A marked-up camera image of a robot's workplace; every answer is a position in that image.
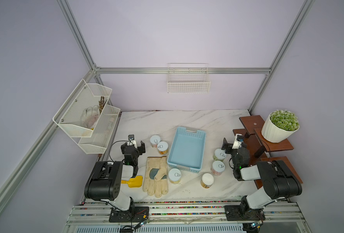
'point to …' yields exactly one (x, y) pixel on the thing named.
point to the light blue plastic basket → (187, 148)
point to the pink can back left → (154, 140)
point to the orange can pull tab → (163, 147)
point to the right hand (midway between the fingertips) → (232, 140)
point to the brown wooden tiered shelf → (251, 128)
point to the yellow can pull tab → (174, 175)
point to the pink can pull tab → (217, 168)
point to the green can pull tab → (219, 154)
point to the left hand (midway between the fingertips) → (134, 143)
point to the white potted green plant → (280, 125)
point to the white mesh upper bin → (77, 116)
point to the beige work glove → (155, 182)
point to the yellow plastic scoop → (134, 182)
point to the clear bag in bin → (90, 116)
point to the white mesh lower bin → (97, 142)
